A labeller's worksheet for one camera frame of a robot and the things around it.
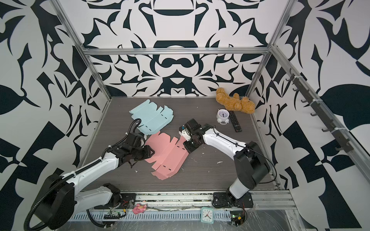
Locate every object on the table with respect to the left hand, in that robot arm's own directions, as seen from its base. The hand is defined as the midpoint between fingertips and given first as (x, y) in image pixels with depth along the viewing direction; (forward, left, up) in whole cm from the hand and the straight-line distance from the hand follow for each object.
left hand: (152, 150), depth 86 cm
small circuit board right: (-34, -43, -6) cm, 55 cm away
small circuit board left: (-30, +17, -8) cm, 36 cm away
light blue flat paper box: (+28, +4, -6) cm, 29 cm away
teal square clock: (-32, -28, -3) cm, 43 cm away
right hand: (+2, -20, +1) cm, 21 cm away
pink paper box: (-2, -9, -5) cm, 11 cm away
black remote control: (+18, -56, -4) cm, 59 cm away
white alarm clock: (+26, -47, -2) cm, 54 cm away
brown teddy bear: (+31, -56, +5) cm, 64 cm away
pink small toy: (-28, +4, -3) cm, 29 cm away
